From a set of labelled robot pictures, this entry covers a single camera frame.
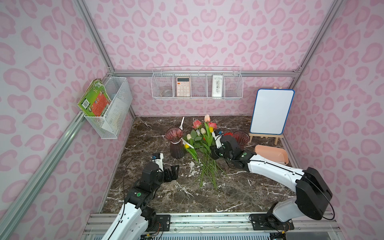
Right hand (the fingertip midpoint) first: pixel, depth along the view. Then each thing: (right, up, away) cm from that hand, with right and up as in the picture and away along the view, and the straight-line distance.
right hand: (209, 147), depth 84 cm
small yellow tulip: (-14, -1, +13) cm, 19 cm away
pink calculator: (-15, +36, +9) cm, 40 cm away
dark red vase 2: (+19, +5, +1) cm, 20 cm away
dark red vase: (-20, +6, +4) cm, 21 cm away
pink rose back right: (+5, +13, +23) cm, 27 cm away
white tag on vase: (-15, +2, +8) cm, 17 cm away
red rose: (+17, +7, +26) cm, 32 cm away
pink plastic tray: (+45, -7, +11) cm, 46 cm away
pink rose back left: (-7, +14, +26) cm, 30 cm away
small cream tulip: (-13, +5, +19) cm, 23 cm away
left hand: (-20, -9, -5) cm, 22 cm away
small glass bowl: (-26, +32, +9) cm, 42 cm away
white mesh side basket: (-49, +12, -12) cm, 52 cm away
